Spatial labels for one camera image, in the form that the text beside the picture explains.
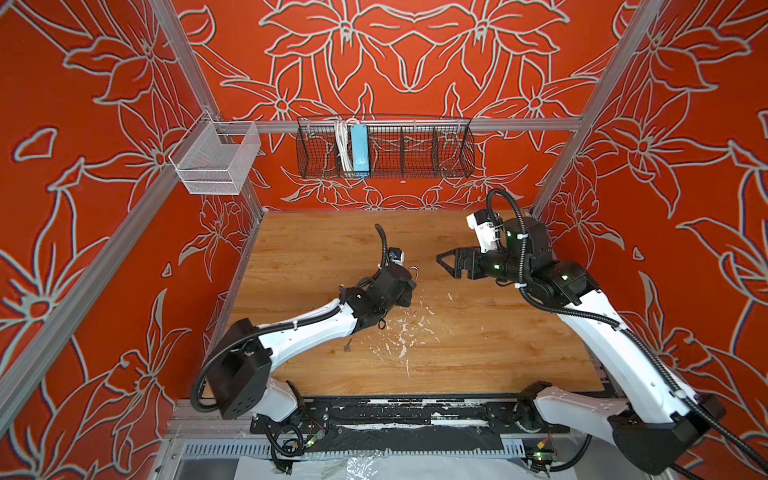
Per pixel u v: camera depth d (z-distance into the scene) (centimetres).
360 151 90
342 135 88
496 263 57
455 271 59
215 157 93
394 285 60
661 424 38
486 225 60
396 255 71
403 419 74
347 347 85
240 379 40
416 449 70
